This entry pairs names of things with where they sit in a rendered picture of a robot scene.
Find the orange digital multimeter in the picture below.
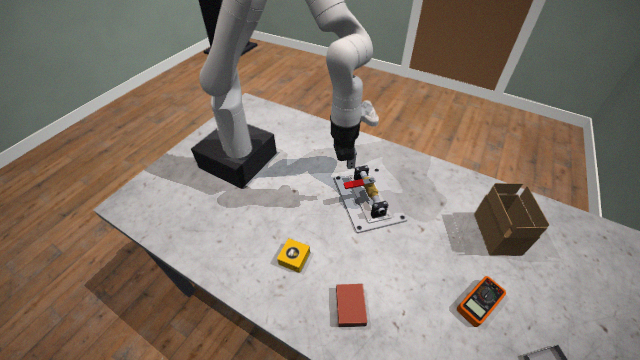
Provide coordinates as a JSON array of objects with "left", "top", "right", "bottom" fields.
[{"left": 457, "top": 276, "right": 506, "bottom": 327}]

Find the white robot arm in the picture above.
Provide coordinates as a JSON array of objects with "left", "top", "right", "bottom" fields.
[{"left": 199, "top": 0, "right": 373, "bottom": 159}]

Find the brass ball valve with red handle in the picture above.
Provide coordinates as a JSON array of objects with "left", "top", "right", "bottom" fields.
[{"left": 343, "top": 165, "right": 392, "bottom": 223}]

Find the reddish-brown rectangular block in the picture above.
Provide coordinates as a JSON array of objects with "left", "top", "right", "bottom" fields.
[{"left": 336, "top": 284, "right": 367, "bottom": 327}]

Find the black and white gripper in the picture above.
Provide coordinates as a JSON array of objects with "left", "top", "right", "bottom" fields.
[{"left": 330, "top": 101, "right": 379, "bottom": 169}]

